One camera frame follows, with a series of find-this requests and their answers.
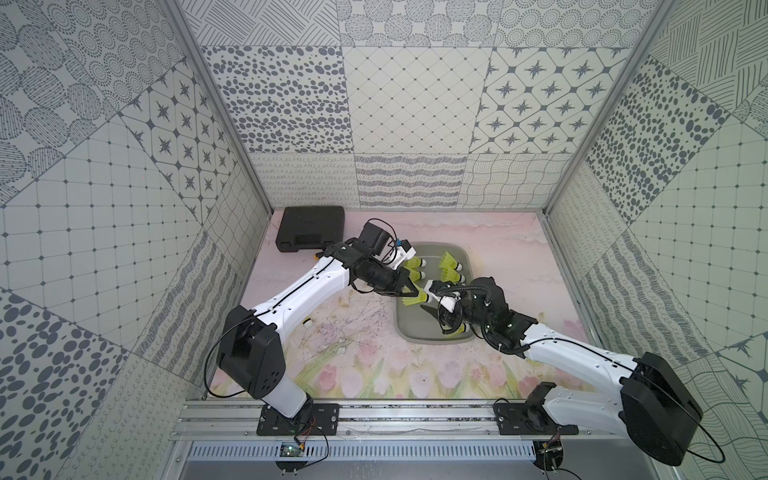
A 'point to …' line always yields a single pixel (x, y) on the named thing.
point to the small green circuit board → (291, 450)
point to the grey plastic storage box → (414, 325)
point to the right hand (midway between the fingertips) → (431, 295)
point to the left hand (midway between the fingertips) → (425, 298)
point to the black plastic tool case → (310, 227)
